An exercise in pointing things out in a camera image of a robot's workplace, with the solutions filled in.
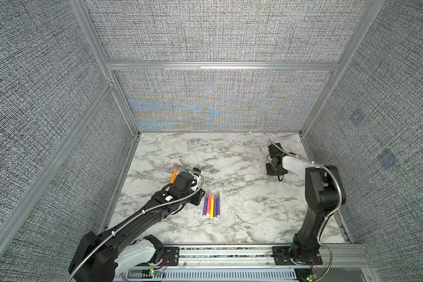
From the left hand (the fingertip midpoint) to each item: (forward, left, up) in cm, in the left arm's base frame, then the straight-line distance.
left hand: (202, 188), depth 81 cm
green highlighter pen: (+18, +10, -11) cm, 23 cm away
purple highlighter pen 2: (-4, -6, -11) cm, 13 cm away
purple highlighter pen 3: (-4, -7, -11) cm, 14 cm away
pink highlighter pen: (-3, -3, -11) cm, 11 cm away
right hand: (+16, -41, -9) cm, 44 cm away
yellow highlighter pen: (-5, -4, -11) cm, 13 cm away
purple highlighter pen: (-3, -1, -10) cm, 11 cm away
